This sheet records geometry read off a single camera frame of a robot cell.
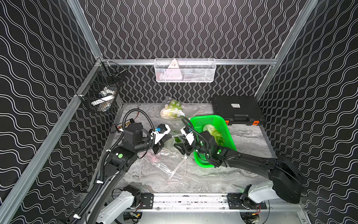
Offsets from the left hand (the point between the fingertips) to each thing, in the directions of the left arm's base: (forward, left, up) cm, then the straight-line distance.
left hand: (169, 133), depth 66 cm
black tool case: (+41, -49, -24) cm, 68 cm away
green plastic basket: (+28, -33, -25) cm, 50 cm away
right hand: (+4, -4, -11) cm, 12 cm away
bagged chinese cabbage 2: (+5, -4, -12) cm, 14 cm away
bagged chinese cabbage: (+37, +1, -22) cm, 43 cm away
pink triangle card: (+43, +2, +5) cm, 44 cm away
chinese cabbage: (+11, -29, -19) cm, 37 cm away
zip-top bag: (-3, +1, -31) cm, 31 cm away
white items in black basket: (+19, +36, +4) cm, 41 cm away
